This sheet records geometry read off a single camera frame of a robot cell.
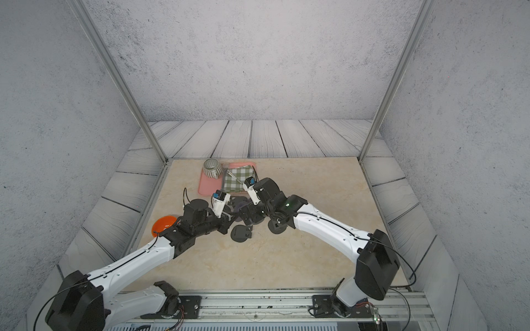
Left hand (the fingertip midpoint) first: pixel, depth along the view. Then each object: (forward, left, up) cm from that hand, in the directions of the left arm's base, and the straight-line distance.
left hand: (240, 216), depth 80 cm
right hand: (+1, -4, +4) cm, 5 cm away
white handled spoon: (+33, +9, -13) cm, 37 cm away
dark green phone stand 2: (0, +1, -15) cm, 15 cm away
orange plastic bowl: (+4, +36, -12) cm, 38 cm away
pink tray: (+27, +20, -15) cm, 37 cm away
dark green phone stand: (+1, -14, -11) cm, 18 cm away
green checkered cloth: (+34, +4, -13) cm, 37 cm away
